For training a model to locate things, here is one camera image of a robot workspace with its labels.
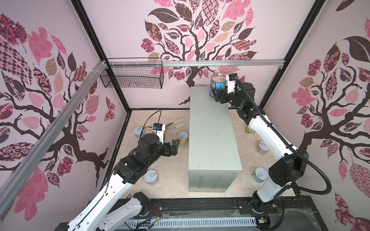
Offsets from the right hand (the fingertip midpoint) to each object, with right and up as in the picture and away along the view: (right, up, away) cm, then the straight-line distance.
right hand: (221, 86), depth 76 cm
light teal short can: (-54, -26, +24) cm, 65 cm away
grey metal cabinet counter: (-7, -34, -20) cm, 40 cm away
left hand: (-26, -30, -7) cm, 40 cm away
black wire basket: (-55, +13, +19) cm, 59 cm away
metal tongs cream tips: (-27, -21, +34) cm, 48 cm away
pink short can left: (-39, -51, +4) cm, 64 cm away
